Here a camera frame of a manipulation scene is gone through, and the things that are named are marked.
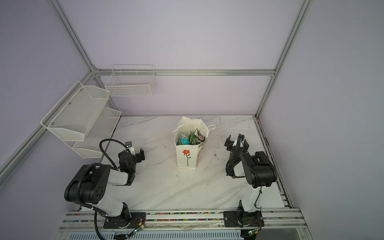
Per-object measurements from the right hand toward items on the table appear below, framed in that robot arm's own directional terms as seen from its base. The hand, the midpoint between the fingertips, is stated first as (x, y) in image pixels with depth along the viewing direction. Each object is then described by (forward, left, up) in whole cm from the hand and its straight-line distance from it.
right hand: (237, 136), depth 93 cm
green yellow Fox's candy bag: (-6, +28, +5) cm, 29 cm away
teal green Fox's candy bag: (-10, +33, +10) cm, 36 cm away
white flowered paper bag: (-17, +30, +4) cm, 34 cm away
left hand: (-8, +67, -5) cm, 67 cm away
